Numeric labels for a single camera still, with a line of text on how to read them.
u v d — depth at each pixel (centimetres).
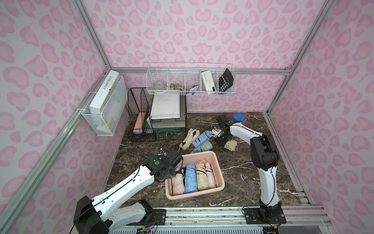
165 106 91
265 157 57
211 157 82
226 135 88
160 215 74
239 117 116
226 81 91
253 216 72
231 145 95
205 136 103
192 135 98
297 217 75
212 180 80
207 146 98
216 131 93
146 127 111
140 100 100
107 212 39
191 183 78
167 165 58
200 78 90
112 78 76
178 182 79
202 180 78
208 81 92
